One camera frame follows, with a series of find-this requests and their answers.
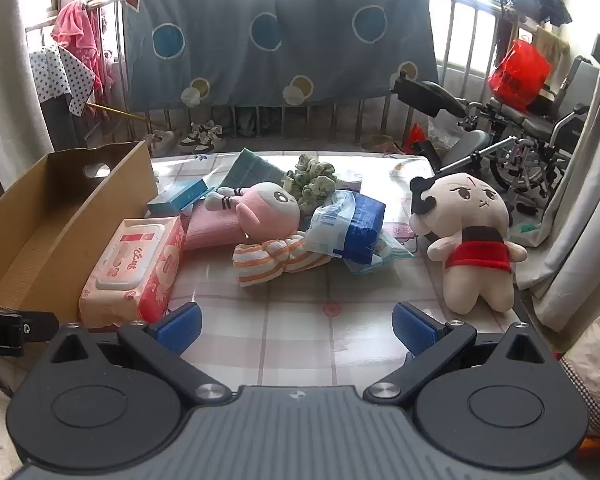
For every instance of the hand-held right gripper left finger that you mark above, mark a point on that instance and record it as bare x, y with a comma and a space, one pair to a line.
180, 327

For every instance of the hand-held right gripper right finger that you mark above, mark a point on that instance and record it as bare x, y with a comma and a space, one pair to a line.
415, 330

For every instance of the clear plastic packet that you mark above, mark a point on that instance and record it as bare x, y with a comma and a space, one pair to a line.
387, 252

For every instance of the pink sponge cloth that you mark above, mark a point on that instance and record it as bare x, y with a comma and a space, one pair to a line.
210, 230

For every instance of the blue white tissue packet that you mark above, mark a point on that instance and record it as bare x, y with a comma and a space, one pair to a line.
360, 230

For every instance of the brown cardboard box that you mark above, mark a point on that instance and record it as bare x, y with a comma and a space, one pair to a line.
55, 210

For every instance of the pink plush bunny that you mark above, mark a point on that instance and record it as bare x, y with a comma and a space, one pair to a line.
270, 210

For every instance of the white yogurt cup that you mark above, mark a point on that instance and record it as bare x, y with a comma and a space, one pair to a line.
350, 180

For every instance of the teal towel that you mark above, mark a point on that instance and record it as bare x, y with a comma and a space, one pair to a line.
250, 167

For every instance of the pink wet wipes pack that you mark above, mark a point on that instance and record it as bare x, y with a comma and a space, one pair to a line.
130, 270

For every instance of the plush doll with red shirt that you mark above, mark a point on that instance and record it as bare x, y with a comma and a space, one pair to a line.
475, 250

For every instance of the checked printed tablecloth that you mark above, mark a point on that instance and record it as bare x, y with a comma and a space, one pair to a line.
305, 310

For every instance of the light blue carton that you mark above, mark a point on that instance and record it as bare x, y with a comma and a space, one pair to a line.
180, 195

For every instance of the cream houndstooth cloth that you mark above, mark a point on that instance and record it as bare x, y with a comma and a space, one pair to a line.
595, 360

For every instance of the white sneaker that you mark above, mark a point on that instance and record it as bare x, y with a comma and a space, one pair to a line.
161, 141

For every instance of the pair of dark white sneakers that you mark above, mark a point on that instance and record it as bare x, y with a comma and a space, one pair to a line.
202, 139

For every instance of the small red plastic bag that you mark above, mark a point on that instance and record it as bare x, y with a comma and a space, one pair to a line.
414, 137

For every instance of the grey white curtain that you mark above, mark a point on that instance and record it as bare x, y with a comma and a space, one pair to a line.
580, 220

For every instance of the yellow broom stick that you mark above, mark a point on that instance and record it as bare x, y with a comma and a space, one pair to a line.
117, 111

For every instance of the black wheelchair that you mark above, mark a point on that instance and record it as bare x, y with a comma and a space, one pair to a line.
530, 130

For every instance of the white polka dot cloth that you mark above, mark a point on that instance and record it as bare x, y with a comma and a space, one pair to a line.
55, 75

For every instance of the large red plastic bag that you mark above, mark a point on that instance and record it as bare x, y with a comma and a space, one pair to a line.
520, 75

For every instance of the blue blanket with circles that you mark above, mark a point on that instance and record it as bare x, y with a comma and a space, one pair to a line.
280, 70

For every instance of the metal balcony railing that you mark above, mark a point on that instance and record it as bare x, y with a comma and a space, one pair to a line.
452, 30

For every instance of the pink hanging garment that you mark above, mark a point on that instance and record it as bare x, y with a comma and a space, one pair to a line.
82, 35

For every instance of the beige hanging towel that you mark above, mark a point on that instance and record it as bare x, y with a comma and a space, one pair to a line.
552, 52

